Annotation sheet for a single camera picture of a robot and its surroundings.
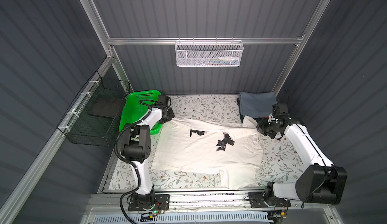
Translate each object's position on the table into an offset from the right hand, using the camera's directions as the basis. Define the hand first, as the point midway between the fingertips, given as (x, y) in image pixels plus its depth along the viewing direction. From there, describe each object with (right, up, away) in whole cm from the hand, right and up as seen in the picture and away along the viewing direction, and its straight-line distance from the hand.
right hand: (259, 129), depth 84 cm
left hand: (-53, +6, +16) cm, 56 cm away
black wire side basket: (-85, +6, -11) cm, 86 cm away
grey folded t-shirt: (+6, +14, +19) cm, 25 cm away
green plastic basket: (-81, +11, +23) cm, 85 cm away
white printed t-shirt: (-13, -14, +8) cm, 21 cm away
